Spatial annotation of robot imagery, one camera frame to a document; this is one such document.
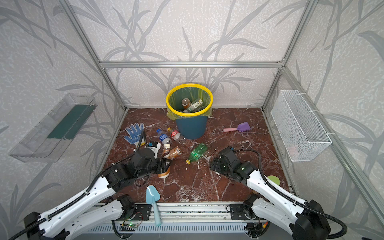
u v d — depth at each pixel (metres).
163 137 0.96
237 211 0.74
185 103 0.96
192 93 0.96
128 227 0.72
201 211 0.75
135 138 1.02
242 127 1.08
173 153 0.89
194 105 0.93
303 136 0.61
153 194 0.79
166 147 0.74
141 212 0.73
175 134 1.00
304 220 0.39
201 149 0.91
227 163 0.62
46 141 0.64
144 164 0.56
